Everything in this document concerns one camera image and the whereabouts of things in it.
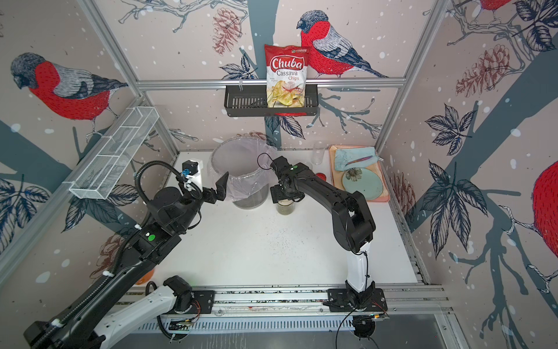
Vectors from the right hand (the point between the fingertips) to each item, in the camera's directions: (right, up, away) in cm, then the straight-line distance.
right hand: (283, 195), depth 92 cm
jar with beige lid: (+1, -4, -2) cm, 5 cm away
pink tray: (+49, +12, +20) cm, 54 cm away
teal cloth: (+35, +18, +26) cm, 47 cm away
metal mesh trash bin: (-12, -2, +1) cm, 12 cm away
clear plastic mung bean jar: (+18, +20, +18) cm, 32 cm away
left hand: (-21, +13, -26) cm, 36 cm away
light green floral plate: (+41, +6, +15) cm, 44 cm away
